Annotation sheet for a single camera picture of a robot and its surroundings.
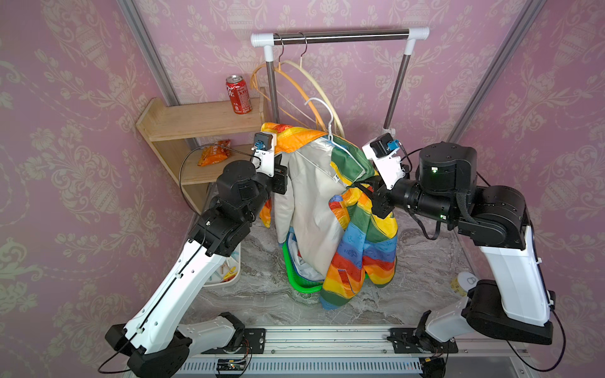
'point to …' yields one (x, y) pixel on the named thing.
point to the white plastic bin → (228, 271)
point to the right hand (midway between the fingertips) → (360, 177)
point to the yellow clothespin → (231, 272)
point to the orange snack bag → (215, 153)
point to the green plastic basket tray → (298, 281)
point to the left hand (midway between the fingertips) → (282, 156)
